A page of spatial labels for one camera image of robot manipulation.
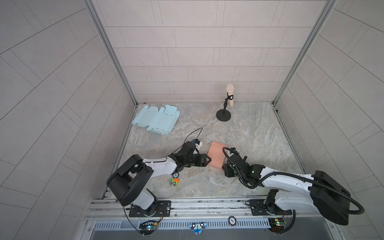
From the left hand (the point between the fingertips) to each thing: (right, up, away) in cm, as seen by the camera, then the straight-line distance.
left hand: (210, 159), depth 84 cm
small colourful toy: (-20, -10, -6) cm, 23 cm away
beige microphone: (+12, +42, +5) cm, 44 cm away
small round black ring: (-18, -8, -3) cm, 20 cm away
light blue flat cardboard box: (-34, +21, +22) cm, 46 cm away
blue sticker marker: (-7, -25, -18) cm, 32 cm away
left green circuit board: (-29, -24, -19) cm, 42 cm away
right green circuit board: (+29, -25, -16) cm, 42 cm away
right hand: (+8, -6, 0) cm, 10 cm away
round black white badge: (+9, -23, -16) cm, 29 cm away
